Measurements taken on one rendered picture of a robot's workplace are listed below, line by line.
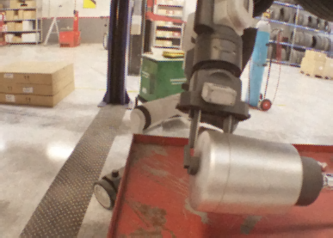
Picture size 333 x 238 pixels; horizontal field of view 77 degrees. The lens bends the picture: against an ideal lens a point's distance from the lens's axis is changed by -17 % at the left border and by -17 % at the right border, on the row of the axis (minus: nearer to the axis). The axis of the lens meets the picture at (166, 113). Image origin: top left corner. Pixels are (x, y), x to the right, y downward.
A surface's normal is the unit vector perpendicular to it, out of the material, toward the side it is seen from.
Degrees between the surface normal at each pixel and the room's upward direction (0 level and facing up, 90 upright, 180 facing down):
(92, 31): 90
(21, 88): 90
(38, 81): 90
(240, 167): 46
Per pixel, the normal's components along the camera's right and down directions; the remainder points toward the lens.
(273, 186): 0.07, -0.04
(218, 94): 0.02, 0.26
